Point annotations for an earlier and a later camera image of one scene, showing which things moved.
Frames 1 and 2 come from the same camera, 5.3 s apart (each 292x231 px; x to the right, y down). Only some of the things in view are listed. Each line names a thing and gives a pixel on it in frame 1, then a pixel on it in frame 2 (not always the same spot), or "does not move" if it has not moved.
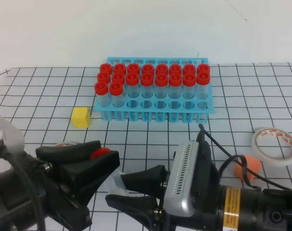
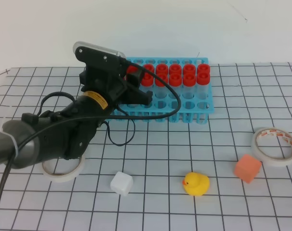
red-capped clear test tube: x=116 y=186 -> x=133 y=69
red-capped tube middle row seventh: x=189 y=80 does not move
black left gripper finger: x=55 y=154 -> x=134 y=78
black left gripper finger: x=84 y=177 -> x=132 y=95
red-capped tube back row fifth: x=162 y=69 does not move
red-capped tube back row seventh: x=189 y=69 does not move
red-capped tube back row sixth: x=175 y=69 does not move
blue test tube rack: x=155 y=90 does not move
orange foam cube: x=252 y=163 does not move
